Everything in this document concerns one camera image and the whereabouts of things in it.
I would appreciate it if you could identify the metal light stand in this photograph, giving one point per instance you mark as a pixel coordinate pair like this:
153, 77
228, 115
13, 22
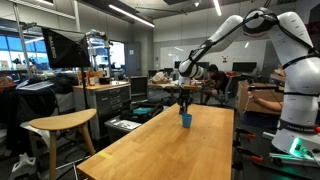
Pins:
22, 40

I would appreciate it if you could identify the grey door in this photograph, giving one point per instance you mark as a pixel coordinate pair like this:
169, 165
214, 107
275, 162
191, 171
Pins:
132, 59

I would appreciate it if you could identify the white plastic foot stand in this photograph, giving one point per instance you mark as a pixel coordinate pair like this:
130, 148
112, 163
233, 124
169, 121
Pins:
24, 166

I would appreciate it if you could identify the brown cardboard box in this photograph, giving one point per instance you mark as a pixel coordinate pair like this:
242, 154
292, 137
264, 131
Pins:
258, 96

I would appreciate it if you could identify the grey drawer cabinet wooden top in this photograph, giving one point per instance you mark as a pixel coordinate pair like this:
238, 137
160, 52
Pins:
106, 96

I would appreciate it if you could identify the black photo softbox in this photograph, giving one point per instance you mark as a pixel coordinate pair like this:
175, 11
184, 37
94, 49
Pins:
65, 48

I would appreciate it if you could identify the orange bottle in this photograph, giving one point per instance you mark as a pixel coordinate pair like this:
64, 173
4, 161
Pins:
91, 79

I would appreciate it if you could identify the long ceiling light strip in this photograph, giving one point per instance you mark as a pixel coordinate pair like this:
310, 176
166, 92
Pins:
130, 15

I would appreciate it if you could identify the black bag with teal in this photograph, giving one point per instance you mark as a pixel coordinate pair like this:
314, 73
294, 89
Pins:
141, 111

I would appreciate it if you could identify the yellow tape strip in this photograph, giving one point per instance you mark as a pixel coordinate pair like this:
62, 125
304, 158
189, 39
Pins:
105, 155

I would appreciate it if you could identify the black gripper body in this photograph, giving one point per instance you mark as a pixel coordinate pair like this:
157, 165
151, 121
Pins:
184, 94

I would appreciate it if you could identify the wooden stool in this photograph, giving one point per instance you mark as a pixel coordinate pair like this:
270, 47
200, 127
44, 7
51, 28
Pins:
63, 120

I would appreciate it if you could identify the cluttered wooden work desk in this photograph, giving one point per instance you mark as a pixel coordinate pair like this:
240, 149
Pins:
166, 85

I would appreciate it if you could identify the bare person forearm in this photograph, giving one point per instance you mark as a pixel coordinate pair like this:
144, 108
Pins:
268, 105

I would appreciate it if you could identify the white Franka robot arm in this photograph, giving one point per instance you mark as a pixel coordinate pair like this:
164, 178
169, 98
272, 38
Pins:
296, 76

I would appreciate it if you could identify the black computer monitor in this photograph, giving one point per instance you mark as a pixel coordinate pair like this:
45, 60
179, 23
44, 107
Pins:
244, 67

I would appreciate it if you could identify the grey plastic case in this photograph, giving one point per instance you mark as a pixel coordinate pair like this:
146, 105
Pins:
122, 126

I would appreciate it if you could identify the seated person in dark shirt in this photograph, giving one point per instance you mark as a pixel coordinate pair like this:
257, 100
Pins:
218, 81

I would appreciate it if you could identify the light blue plastic cup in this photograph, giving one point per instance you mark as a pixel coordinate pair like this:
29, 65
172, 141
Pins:
187, 120

